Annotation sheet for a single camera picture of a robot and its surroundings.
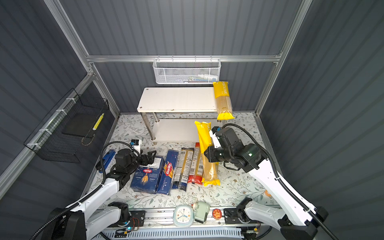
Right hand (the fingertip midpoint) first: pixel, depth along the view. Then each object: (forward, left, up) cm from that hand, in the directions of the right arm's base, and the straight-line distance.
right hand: (207, 153), depth 68 cm
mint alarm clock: (-21, +12, -23) cm, 33 cm away
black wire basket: (+7, +70, +4) cm, 71 cm away
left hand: (+10, +33, -14) cm, 37 cm away
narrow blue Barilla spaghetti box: (-2, +22, -22) cm, 32 cm away
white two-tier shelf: (+29, +16, +8) cm, 34 cm away
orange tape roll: (-10, -33, -26) cm, 44 cm away
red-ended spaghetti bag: (+2, +5, -23) cm, 24 cm away
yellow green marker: (+14, +56, +4) cm, 58 cm away
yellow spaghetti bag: (-10, -1, -2) cm, 10 cm away
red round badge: (-20, -5, -26) cm, 33 cm away
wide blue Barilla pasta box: (-4, +33, -19) cm, 38 cm away
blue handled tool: (+11, +64, -25) cm, 69 cm away
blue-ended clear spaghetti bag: (+1, +14, -23) cm, 27 cm away
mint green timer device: (-19, +3, -21) cm, 28 cm away
